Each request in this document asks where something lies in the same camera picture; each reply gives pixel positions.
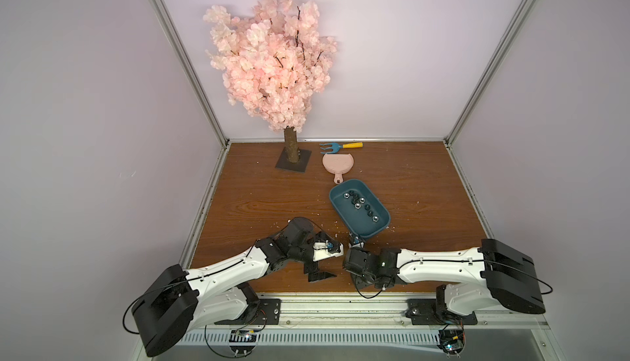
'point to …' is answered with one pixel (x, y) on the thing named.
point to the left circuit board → (243, 336)
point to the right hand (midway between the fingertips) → (353, 273)
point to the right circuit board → (452, 340)
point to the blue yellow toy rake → (335, 146)
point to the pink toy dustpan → (337, 164)
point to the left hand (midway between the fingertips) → (335, 258)
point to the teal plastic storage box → (359, 209)
